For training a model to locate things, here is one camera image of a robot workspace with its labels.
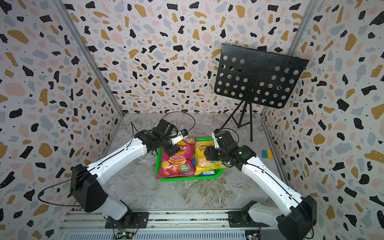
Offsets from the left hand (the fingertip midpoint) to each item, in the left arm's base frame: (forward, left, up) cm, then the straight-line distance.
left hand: (177, 143), depth 82 cm
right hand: (-8, -17, +2) cm, 18 cm away
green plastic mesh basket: (-17, -6, -8) cm, 19 cm away
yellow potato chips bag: (-11, -14, -5) cm, 18 cm away
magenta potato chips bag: (-11, -3, -3) cm, 12 cm away
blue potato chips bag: (-12, -18, -12) cm, 25 cm away
